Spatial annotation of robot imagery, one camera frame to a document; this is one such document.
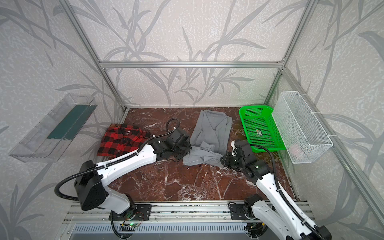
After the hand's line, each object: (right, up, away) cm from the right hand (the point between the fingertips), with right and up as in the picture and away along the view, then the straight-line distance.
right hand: (219, 154), depth 77 cm
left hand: (-13, +4, +2) cm, 14 cm away
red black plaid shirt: (-62, +5, +16) cm, 64 cm away
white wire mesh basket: (+33, +11, -16) cm, 38 cm away
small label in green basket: (+31, +10, +28) cm, 43 cm away
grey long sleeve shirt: (-4, +4, +18) cm, 19 cm away
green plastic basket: (+34, +12, +31) cm, 47 cm away
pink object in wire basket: (+38, +2, -5) cm, 38 cm away
